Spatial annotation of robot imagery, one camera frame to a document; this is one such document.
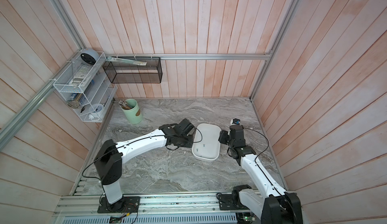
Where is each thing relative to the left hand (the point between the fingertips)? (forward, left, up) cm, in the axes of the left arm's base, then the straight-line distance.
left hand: (189, 144), depth 84 cm
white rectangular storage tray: (+4, -11, -10) cm, 15 cm away
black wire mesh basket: (+48, +50, +14) cm, 71 cm away
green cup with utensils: (+22, +38, +3) cm, 44 cm away
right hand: (+7, -20, +3) cm, 22 cm away
